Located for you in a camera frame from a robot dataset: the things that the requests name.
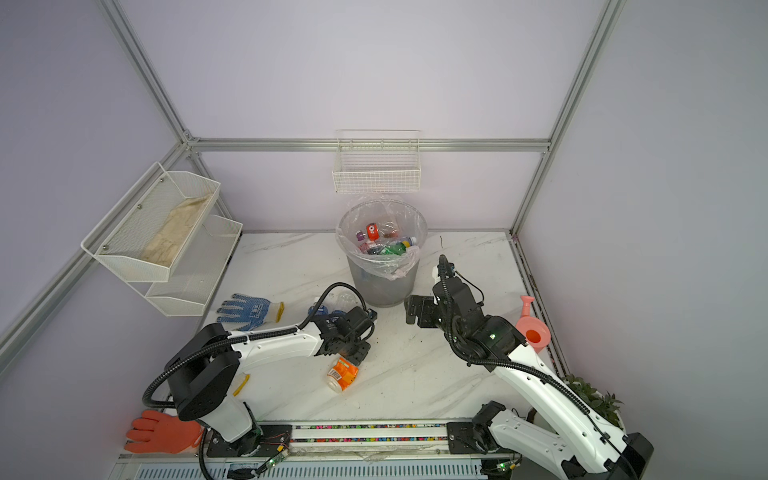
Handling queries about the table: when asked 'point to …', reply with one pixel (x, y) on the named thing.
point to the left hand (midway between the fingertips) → (357, 351)
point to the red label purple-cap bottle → (372, 233)
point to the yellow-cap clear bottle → (343, 375)
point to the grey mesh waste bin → (370, 288)
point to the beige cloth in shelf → (164, 245)
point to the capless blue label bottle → (337, 312)
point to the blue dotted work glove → (247, 313)
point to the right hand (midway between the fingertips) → (417, 301)
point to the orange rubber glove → (155, 432)
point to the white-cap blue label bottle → (321, 310)
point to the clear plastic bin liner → (378, 208)
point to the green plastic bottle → (399, 248)
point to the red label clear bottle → (388, 229)
